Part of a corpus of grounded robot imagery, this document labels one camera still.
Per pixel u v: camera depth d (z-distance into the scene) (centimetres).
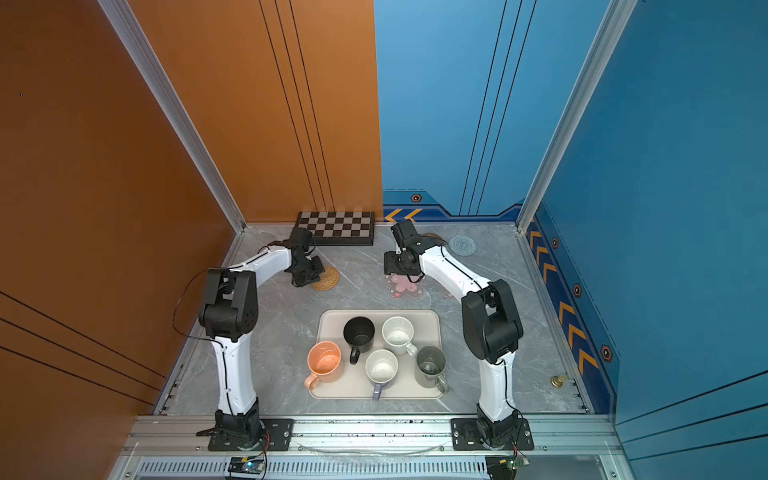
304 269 88
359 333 85
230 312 57
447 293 60
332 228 115
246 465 71
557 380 81
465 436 72
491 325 51
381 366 83
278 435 74
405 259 68
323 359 84
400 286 102
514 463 70
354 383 81
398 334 89
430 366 81
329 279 103
